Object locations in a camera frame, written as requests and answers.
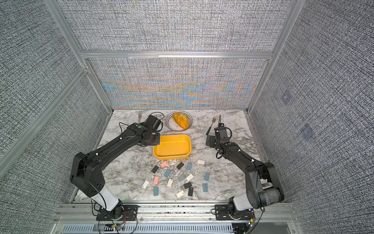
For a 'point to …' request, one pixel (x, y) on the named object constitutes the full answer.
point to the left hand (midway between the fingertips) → (158, 139)
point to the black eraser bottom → (190, 191)
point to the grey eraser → (181, 177)
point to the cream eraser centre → (189, 177)
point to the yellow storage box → (173, 147)
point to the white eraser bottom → (180, 194)
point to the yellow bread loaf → (182, 119)
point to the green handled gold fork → (213, 121)
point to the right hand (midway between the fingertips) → (215, 135)
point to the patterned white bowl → (172, 123)
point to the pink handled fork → (140, 115)
